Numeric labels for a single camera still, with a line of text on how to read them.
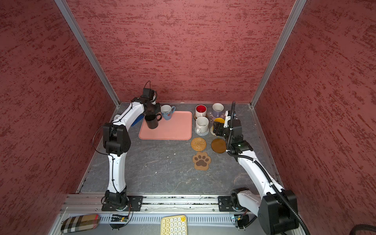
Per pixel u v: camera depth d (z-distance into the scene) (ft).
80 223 2.18
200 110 3.58
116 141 1.91
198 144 3.19
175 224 2.19
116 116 3.49
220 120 3.22
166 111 3.41
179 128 3.50
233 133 1.96
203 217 2.33
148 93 2.65
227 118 2.37
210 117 3.70
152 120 3.20
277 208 1.29
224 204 2.43
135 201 2.46
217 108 3.65
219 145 3.22
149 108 2.76
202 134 3.31
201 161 2.94
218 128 2.34
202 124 3.38
